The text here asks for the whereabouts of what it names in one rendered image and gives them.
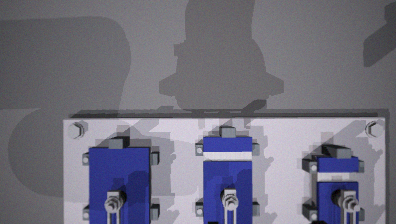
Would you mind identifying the grey fixture plate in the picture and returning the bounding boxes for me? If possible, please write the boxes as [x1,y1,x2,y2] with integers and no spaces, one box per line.
[63,117,386,224]

